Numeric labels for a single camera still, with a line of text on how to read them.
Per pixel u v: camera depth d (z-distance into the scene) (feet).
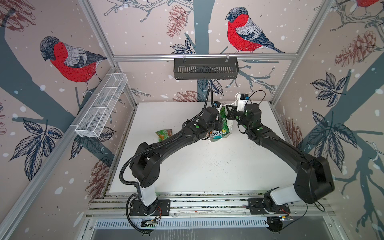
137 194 1.79
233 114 2.38
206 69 3.44
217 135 2.88
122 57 3.03
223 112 2.83
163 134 3.21
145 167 1.49
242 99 2.31
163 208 2.39
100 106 2.57
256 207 2.40
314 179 1.39
